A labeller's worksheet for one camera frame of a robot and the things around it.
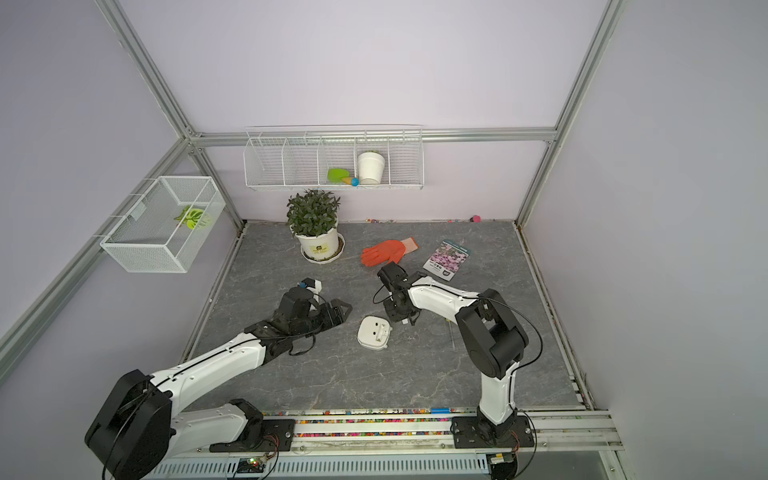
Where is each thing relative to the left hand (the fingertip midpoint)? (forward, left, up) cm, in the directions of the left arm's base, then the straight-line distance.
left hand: (344, 313), depth 84 cm
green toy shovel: (+44, +1, +15) cm, 46 cm away
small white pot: (+39, -10, +21) cm, 45 cm away
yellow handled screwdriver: (-1, -31, -9) cm, 32 cm away
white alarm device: (-3, -8, -6) cm, 11 cm away
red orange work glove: (+30, -14, -11) cm, 35 cm away
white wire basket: (+22, +49, +16) cm, 56 cm away
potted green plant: (+31, +10, +8) cm, 33 cm away
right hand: (+4, -16, -8) cm, 18 cm away
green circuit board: (-33, +23, -12) cm, 42 cm away
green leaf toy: (+22, +40, +20) cm, 50 cm away
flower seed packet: (+24, -35, -10) cm, 44 cm away
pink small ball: (+46, -52, -11) cm, 70 cm away
